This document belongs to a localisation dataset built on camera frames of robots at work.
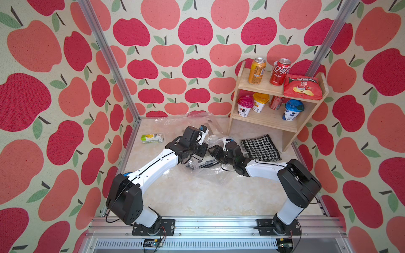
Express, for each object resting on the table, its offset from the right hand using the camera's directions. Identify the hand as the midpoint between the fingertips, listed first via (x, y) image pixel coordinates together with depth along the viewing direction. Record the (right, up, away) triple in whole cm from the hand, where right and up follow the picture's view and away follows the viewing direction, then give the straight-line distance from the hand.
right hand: (209, 152), depth 88 cm
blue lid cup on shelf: (+45, +24, -4) cm, 52 cm away
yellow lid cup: (+29, +30, 0) cm, 42 cm away
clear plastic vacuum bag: (+1, -12, +5) cm, 13 cm away
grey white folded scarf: (0, -7, +5) cm, 9 cm away
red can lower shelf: (+40, +29, +4) cm, 50 cm away
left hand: (-1, +3, -6) cm, 7 cm away
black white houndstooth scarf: (+34, +1, +11) cm, 36 cm away
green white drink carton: (-38, +7, +16) cm, 41 cm away
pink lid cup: (+20, +28, -2) cm, 34 cm away
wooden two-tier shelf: (+38, +19, +4) cm, 43 cm away
